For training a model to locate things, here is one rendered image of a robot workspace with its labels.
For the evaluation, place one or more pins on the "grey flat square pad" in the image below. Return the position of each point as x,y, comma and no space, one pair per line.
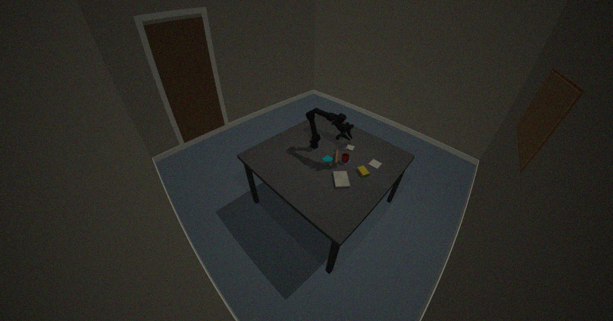
375,164

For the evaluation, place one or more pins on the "olive yellow rectangular block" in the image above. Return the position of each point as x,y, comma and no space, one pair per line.
363,171

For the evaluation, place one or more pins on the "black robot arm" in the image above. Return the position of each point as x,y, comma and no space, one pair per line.
335,119

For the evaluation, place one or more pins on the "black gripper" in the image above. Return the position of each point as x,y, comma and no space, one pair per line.
343,132

